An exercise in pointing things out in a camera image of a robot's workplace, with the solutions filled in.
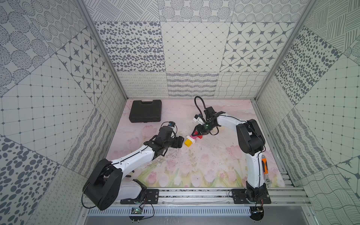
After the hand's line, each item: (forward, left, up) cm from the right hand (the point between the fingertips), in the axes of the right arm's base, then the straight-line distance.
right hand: (196, 135), depth 95 cm
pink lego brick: (-3, +5, +1) cm, 6 cm away
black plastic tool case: (+21, +41, 0) cm, 46 cm away
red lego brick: (-1, -2, 0) cm, 3 cm away
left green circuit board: (-43, +33, -4) cm, 54 cm away
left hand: (-8, +9, +8) cm, 14 cm away
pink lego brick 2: (-2, +1, +1) cm, 3 cm away
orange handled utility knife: (-21, -41, -3) cm, 46 cm away
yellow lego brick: (-6, +6, 0) cm, 8 cm away
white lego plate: (-5, +2, -1) cm, 6 cm away
